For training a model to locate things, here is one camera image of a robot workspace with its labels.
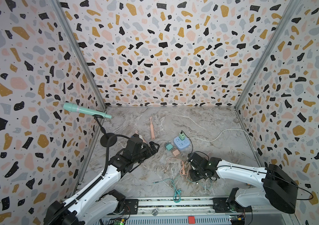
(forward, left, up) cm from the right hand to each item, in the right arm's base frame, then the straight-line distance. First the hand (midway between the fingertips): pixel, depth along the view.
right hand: (193, 175), depth 84 cm
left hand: (+9, +21, +16) cm, 28 cm away
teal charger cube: (+18, +15, +2) cm, 23 cm away
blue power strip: (+20, +7, +2) cm, 21 cm away
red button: (-22, +3, -2) cm, 22 cm away
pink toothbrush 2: (+23, +33, +1) cm, 41 cm away
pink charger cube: (+14, +11, +2) cm, 18 cm away
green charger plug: (+24, +7, +6) cm, 25 cm away
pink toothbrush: (+33, +29, +1) cm, 43 cm away
